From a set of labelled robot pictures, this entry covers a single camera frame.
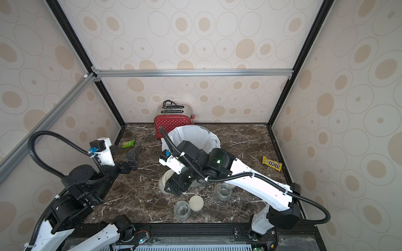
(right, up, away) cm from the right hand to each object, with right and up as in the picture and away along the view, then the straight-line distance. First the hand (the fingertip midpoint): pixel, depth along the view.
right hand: (176, 177), depth 60 cm
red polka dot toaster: (-12, +26, +40) cm, 49 cm away
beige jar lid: (+7, -19, +21) cm, 29 cm away
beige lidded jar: (-4, 0, -4) cm, 6 cm away
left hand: (-15, +12, -3) cm, 20 cm away
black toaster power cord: (-14, +39, +49) cm, 64 cm away
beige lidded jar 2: (-1, -22, +21) cm, 31 cm away
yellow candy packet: (+54, -1, +37) cm, 65 cm away
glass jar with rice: (+22, -15, +27) cm, 38 cm away
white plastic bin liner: (+8, +16, +23) cm, 29 cm away
